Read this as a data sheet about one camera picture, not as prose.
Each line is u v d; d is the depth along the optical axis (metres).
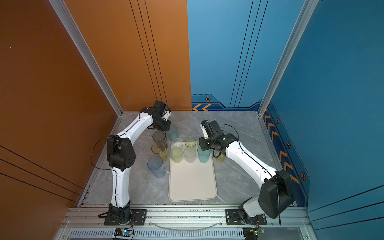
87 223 0.73
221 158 0.90
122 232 0.71
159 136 0.90
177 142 0.98
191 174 0.87
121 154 0.56
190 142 0.99
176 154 0.91
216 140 0.61
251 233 0.70
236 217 0.73
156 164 0.83
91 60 0.89
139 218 0.74
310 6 0.69
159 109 0.79
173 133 0.99
